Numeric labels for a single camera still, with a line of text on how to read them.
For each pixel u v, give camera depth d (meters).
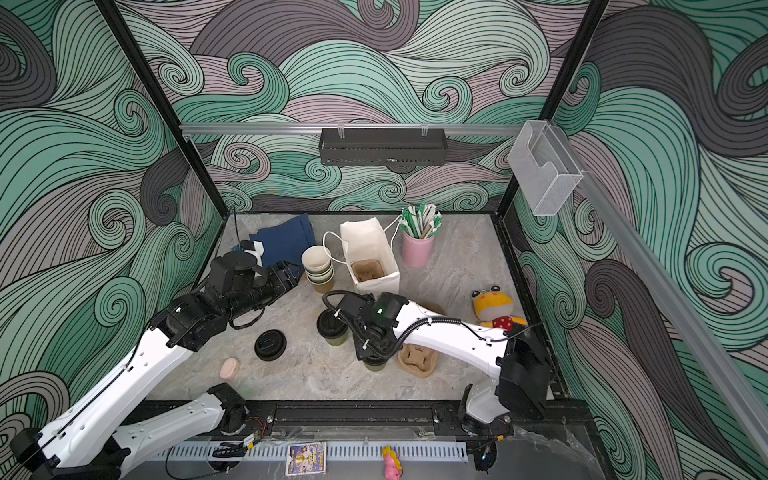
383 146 0.98
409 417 0.74
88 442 0.38
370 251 0.95
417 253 0.95
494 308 0.87
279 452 0.70
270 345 0.84
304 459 0.67
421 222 0.95
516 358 0.45
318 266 0.84
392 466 0.65
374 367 0.76
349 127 0.93
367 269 1.00
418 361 0.80
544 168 0.78
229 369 0.80
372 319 0.51
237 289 0.50
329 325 0.78
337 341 0.81
